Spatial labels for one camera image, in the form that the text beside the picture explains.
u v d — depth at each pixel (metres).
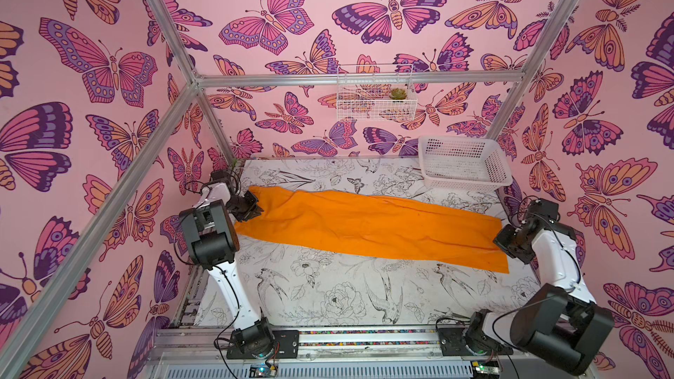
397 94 0.92
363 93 0.97
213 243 0.57
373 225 0.97
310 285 0.85
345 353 0.73
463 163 1.17
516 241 0.73
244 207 0.91
